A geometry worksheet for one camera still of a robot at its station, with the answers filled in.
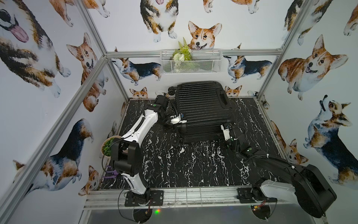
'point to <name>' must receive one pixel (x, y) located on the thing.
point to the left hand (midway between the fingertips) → (176, 124)
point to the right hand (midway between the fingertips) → (219, 135)
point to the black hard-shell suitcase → (205, 106)
